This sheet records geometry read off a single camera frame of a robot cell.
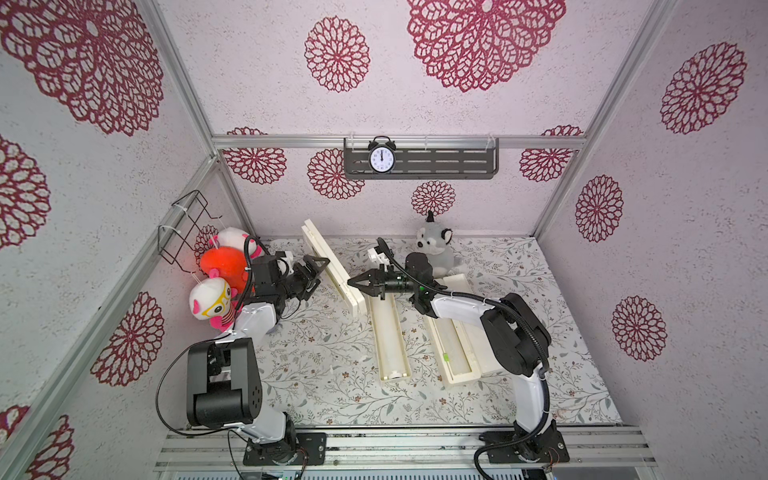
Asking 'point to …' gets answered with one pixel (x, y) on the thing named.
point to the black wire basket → (177, 241)
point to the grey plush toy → (435, 241)
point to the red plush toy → (227, 263)
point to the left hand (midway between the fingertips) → (327, 269)
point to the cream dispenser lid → (333, 271)
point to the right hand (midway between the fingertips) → (347, 283)
